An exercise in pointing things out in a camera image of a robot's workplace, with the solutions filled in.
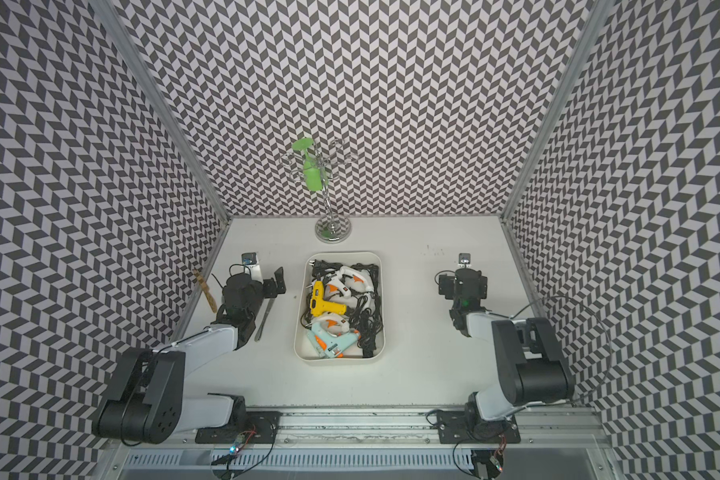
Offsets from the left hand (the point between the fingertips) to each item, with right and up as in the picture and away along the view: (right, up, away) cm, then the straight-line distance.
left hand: (267, 270), depth 90 cm
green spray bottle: (+13, +31, +9) cm, 35 cm away
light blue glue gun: (+25, -18, -8) cm, 32 cm away
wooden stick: (-23, -8, +8) cm, 26 cm away
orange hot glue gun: (+18, -19, -9) cm, 28 cm away
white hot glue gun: (+21, -15, -4) cm, 26 cm away
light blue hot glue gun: (+22, -20, -12) cm, 32 cm away
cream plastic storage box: (+26, -3, +8) cm, 28 cm away
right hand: (+61, -3, +4) cm, 61 cm away
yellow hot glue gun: (+16, -10, -2) cm, 19 cm away
